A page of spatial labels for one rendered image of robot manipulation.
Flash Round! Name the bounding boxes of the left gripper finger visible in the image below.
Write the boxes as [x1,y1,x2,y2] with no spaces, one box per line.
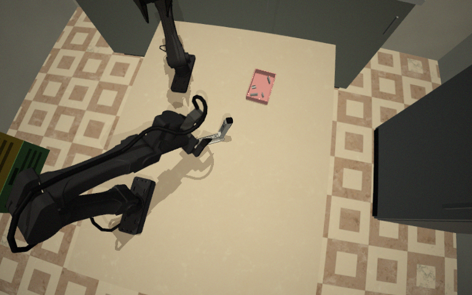
[133,0,149,23]
[162,0,172,18]

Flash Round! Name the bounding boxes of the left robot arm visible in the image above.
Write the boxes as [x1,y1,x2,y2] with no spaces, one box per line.
[152,0,195,93]

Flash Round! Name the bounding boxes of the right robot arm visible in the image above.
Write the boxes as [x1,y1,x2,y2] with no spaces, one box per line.
[6,130,176,245]

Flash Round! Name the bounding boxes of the pink shallow tray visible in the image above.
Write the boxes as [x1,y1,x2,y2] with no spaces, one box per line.
[246,69,276,104]

